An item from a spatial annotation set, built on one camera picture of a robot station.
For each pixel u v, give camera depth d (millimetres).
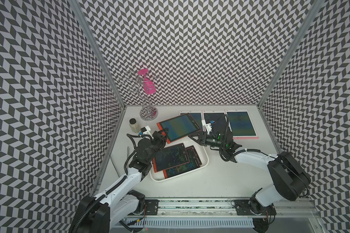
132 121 961
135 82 1077
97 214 389
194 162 879
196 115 864
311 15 691
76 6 703
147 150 587
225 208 753
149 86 1056
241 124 1054
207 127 753
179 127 798
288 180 435
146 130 728
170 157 894
